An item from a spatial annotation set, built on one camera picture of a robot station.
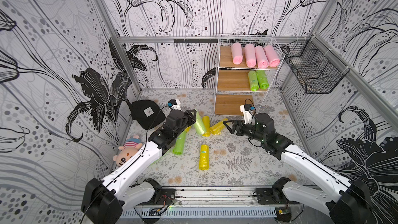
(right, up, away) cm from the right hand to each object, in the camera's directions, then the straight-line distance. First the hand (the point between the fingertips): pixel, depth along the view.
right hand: (229, 121), depth 75 cm
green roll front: (+15, +21, +9) cm, 27 cm away
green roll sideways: (+20, +22, +9) cm, 31 cm away
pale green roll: (-15, -2, -2) cm, 15 cm away
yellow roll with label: (-5, -6, +18) cm, 19 cm away
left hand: (-16, +3, +2) cm, 16 cm away
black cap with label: (-49, +2, +23) cm, 54 cm away
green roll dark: (-27, -17, +12) cm, 34 cm away
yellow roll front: (-12, -21, +6) cm, 25 cm away
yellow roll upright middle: (-11, -2, +25) cm, 27 cm away
